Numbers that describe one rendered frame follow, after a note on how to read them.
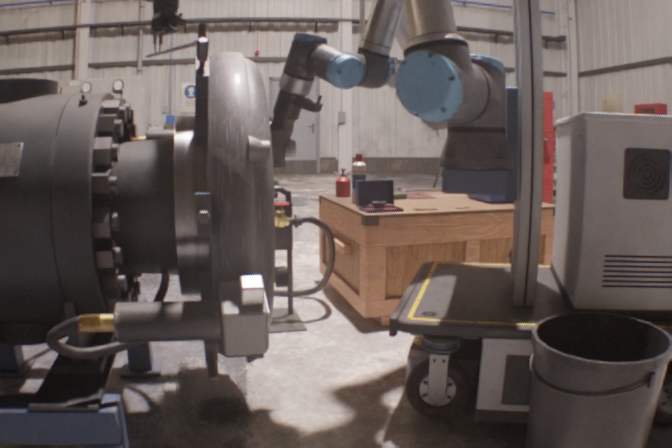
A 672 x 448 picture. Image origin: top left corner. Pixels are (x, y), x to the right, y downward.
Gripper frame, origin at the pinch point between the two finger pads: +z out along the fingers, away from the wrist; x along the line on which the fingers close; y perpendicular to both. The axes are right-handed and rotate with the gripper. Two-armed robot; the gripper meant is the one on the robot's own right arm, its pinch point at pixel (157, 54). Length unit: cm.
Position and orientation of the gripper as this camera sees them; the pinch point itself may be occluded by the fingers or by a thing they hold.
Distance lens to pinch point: 151.0
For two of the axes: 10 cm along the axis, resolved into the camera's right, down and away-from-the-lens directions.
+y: 8.9, 0.0, -4.6
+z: 0.2, 10.0, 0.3
